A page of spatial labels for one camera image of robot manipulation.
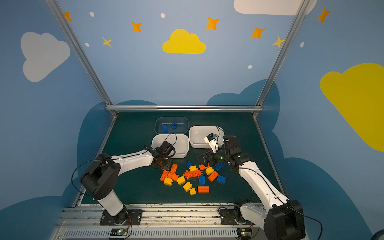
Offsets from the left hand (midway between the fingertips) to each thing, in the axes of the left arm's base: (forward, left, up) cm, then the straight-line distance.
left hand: (167, 162), depth 93 cm
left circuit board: (-36, +19, -1) cm, 41 cm away
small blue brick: (+30, -2, +1) cm, 30 cm away
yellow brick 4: (-5, -27, +1) cm, 27 cm away
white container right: (+24, -19, -1) cm, 31 cm away
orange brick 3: (-9, -4, +1) cm, 10 cm away
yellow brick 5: (-15, -14, 0) cm, 20 cm away
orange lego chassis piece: (-7, -16, 0) cm, 18 cm away
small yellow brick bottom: (-17, -16, 0) cm, 24 cm away
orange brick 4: (-2, -23, -1) cm, 23 cm away
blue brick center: (-11, -22, 0) cm, 24 cm away
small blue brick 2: (-1, -14, 0) cm, 14 cm away
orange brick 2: (-8, +1, -1) cm, 8 cm away
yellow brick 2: (-11, -10, +1) cm, 15 cm away
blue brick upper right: (-12, -29, +22) cm, 38 cm away
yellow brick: (-12, -3, +1) cm, 13 cm away
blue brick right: (-10, -33, +1) cm, 35 cm away
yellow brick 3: (-4, -17, 0) cm, 17 cm away
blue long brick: (+27, +5, +1) cm, 27 cm away
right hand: (-3, -22, +17) cm, 28 cm away
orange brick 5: (-8, -29, -1) cm, 30 cm away
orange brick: (-4, -5, 0) cm, 6 cm away
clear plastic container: (+31, -7, -3) cm, 32 cm away
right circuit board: (-36, -42, -2) cm, 55 cm away
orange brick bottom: (-16, -22, -1) cm, 27 cm away
